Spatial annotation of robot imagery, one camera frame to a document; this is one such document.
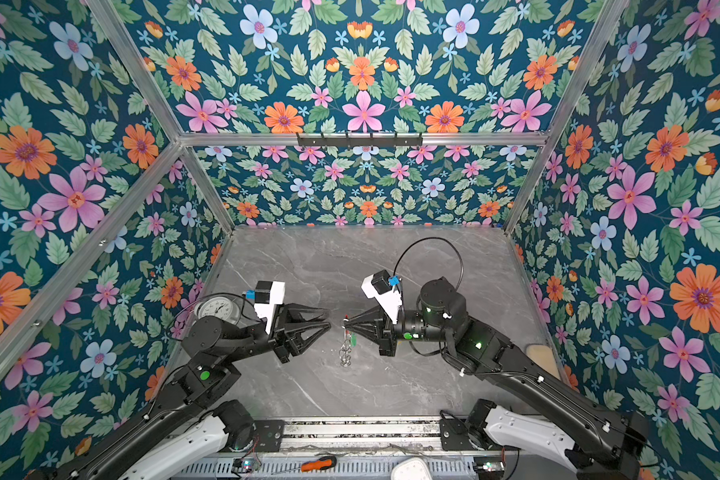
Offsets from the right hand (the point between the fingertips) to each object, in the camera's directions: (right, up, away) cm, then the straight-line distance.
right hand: (349, 323), depth 56 cm
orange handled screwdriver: (-7, -36, +13) cm, 39 cm away
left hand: (-4, +1, -4) cm, 6 cm away
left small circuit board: (-27, -37, +15) cm, 48 cm away
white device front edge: (+13, -36, +11) cm, 40 cm away
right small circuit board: (+32, -38, +15) cm, 52 cm away
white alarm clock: (-46, -4, +37) cm, 60 cm away
